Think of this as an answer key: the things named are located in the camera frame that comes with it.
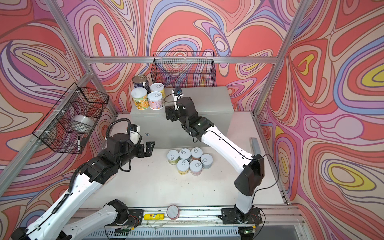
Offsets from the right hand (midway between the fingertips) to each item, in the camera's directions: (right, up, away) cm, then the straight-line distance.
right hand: (175, 108), depth 74 cm
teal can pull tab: (+4, -26, +16) cm, 31 cm away
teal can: (+17, -30, +14) cm, 37 cm away
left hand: (-13, -16, -3) cm, 21 cm away
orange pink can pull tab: (+11, -26, +16) cm, 33 cm away
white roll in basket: (-44, -8, -4) cm, 45 cm away
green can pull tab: (-3, -28, +14) cm, 31 cm away
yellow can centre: (+3, -33, +11) cm, 35 cm away
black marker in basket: (-47, -19, -3) cm, 51 cm away
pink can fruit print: (+11, -33, +11) cm, 36 cm away
